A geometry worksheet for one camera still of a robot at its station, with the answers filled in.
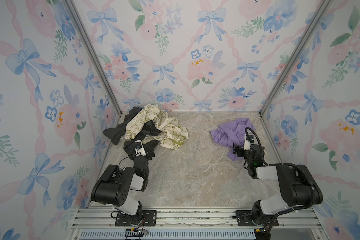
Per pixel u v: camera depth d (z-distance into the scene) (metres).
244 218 0.73
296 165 0.49
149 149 0.96
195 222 0.74
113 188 0.45
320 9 0.70
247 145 0.83
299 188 0.45
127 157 0.82
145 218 0.73
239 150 0.84
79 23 0.74
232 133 1.00
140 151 0.76
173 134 1.00
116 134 0.97
